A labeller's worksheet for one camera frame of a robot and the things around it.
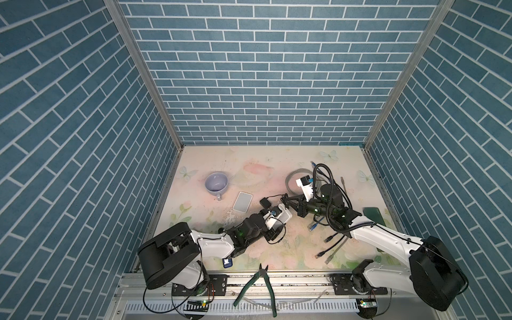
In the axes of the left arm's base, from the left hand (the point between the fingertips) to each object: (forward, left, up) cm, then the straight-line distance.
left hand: (279, 218), depth 83 cm
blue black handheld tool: (-15, +21, -6) cm, 27 cm away
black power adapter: (+12, +6, -7) cm, 15 cm away
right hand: (+4, -2, +9) cm, 10 cm away
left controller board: (-28, +31, -11) cm, 44 cm away
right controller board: (-30, -32, -11) cm, 45 cm away
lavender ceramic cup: (+22, +31, -6) cm, 38 cm away
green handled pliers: (-19, +8, -8) cm, 22 cm away
